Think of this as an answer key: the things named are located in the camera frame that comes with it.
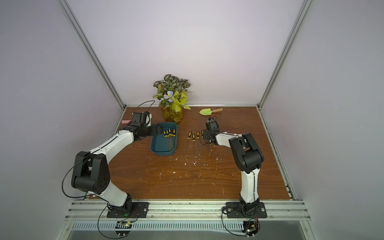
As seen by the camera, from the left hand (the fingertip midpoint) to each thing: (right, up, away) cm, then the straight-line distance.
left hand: (158, 128), depth 92 cm
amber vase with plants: (+8, +20, 0) cm, 22 cm away
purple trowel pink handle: (-30, +4, +17) cm, 34 cm away
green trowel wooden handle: (+33, +12, +25) cm, 43 cm away
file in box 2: (+6, -7, +8) cm, 12 cm away
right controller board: (+50, -46, -22) cm, 72 cm away
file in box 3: (+8, -6, +8) cm, 13 cm away
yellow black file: (+22, -9, +8) cm, 25 cm away
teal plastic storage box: (+1, -13, +6) cm, 14 cm away
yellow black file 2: (+25, -8, +8) cm, 27 cm away
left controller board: (-12, -46, -20) cm, 52 cm away
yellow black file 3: (+28, -7, +3) cm, 29 cm away
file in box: (+1, -4, +11) cm, 12 cm away
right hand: (+32, -2, +10) cm, 34 cm away
